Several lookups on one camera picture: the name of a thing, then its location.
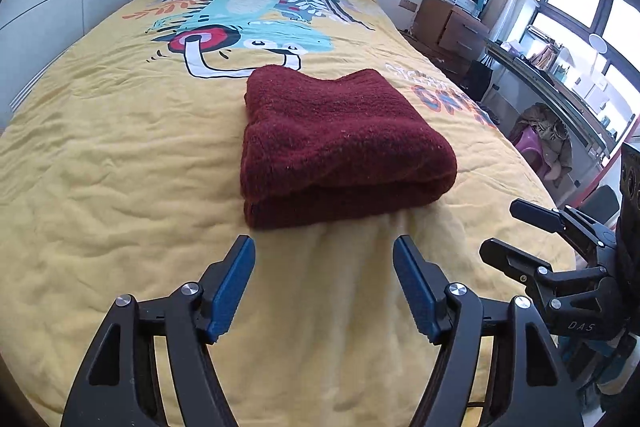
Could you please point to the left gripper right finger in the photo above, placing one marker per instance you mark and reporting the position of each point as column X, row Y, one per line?
column 528, row 384

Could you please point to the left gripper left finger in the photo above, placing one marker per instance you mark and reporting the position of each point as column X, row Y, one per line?
column 117, row 382

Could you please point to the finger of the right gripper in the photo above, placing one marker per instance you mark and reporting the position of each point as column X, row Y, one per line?
column 582, row 232
column 536, row 275

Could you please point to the dark red knit sweater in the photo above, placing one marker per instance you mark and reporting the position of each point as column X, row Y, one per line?
column 319, row 150

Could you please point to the beige clothes on chair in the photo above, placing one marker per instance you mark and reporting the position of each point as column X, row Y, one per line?
column 553, row 134

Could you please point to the pink plastic chair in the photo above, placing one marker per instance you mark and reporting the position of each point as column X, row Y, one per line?
column 531, row 148

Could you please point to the long desk by window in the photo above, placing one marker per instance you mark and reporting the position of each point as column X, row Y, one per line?
column 577, row 116

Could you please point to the black bag by desk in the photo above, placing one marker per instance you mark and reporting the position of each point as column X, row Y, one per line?
column 477, row 79

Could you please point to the yellow printed bed cover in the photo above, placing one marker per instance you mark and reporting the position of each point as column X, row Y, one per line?
column 120, row 173

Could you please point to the wooden drawer chest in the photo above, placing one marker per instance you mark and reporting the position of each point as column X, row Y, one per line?
column 446, row 27

